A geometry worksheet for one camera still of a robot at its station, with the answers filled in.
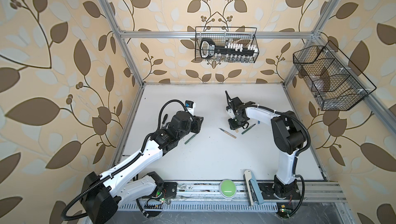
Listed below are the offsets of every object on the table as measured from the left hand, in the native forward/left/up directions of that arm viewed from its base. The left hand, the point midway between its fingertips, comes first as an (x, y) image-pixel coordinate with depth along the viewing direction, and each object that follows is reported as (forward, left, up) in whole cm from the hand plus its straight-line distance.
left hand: (201, 117), depth 75 cm
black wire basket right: (+13, -64, +13) cm, 66 cm away
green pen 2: (+6, -29, -22) cm, 37 cm away
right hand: (+7, -20, -22) cm, 31 cm away
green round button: (-27, -14, -24) cm, 39 cm away
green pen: (-1, +7, -24) cm, 25 cm away
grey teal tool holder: (-29, -26, -19) cm, 43 cm away
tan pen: (+3, -16, -22) cm, 27 cm away
